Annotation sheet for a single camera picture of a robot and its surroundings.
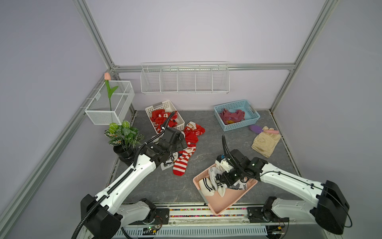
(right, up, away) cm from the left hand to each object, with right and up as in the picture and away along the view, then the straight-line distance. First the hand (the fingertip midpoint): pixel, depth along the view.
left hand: (177, 143), depth 77 cm
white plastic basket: (-13, +24, +43) cm, 51 cm away
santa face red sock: (+7, +9, +31) cm, 33 cm away
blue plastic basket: (+53, +18, +38) cm, 68 cm away
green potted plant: (-27, +3, -2) cm, 27 cm away
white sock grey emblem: (+34, -24, +5) cm, 42 cm away
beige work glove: (+57, -2, +24) cm, 62 cm away
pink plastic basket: (+22, -32, +1) cm, 39 cm away
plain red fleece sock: (+7, 0, +23) cm, 24 cm away
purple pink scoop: (+56, +6, +31) cm, 65 cm away
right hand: (+23, -19, +1) cm, 30 cm away
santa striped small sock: (+1, -14, +13) cm, 19 cm away
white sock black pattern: (+17, -24, +5) cm, 30 cm away
